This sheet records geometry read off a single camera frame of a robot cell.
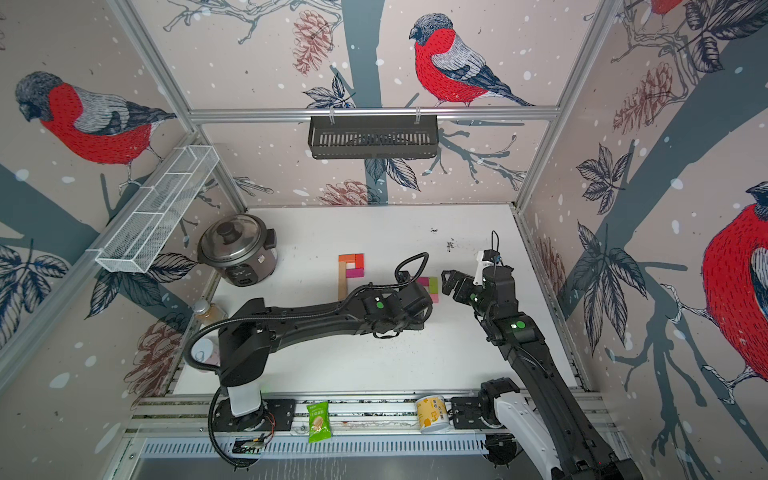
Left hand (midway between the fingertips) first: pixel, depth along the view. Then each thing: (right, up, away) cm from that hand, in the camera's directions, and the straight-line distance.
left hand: (425, 314), depth 80 cm
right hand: (+8, +12, -1) cm, 14 cm away
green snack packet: (-27, -25, -9) cm, 38 cm away
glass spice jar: (-62, -1, +3) cm, 62 cm away
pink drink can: (-61, -10, -1) cm, 61 cm away
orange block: (-24, +13, +24) cm, 36 cm away
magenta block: (-22, +8, +22) cm, 32 cm away
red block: (-21, +12, +24) cm, 34 cm away
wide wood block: (-26, +3, +16) cm, 31 cm away
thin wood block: (-27, +8, +21) cm, 34 cm away
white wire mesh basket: (-73, +21, -8) cm, 76 cm away
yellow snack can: (0, -20, -12) cm, 23 cm away
